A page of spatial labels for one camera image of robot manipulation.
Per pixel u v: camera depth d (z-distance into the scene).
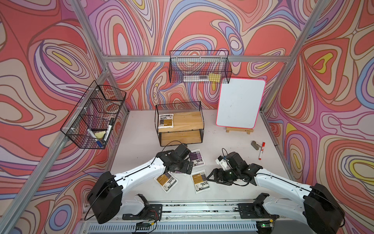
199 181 0.83
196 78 0.82
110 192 0.41
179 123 0.91
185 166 0.73
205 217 0.73
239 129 1.01
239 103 0.95
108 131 0.68
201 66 0.96
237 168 0.65
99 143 0.71
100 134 0.71
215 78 0.91
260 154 0.94
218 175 0.71
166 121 0.90
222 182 0.71
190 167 0.74
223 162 0.79
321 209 0.40
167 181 0.82
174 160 0.62
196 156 0.93
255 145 0.97
